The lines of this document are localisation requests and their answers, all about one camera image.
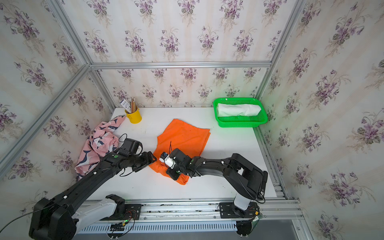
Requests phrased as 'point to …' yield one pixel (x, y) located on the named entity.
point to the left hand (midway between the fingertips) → (154, 162)
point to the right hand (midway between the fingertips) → (169, 171)
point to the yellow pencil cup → (134, 117)
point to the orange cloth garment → (182, 135)
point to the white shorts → (227, 110)
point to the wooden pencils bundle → (133, 104)
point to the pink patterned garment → (103, 141)
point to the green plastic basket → (250, 121)
